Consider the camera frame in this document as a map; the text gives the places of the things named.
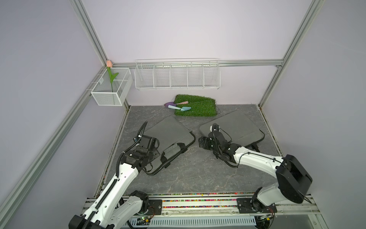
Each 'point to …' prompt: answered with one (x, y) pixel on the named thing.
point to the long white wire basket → (177, 74)
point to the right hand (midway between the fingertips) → (202, 139)
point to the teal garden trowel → (183, 109)
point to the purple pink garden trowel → (172, 103)
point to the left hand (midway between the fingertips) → (154, 154)
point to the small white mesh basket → (106, 93)
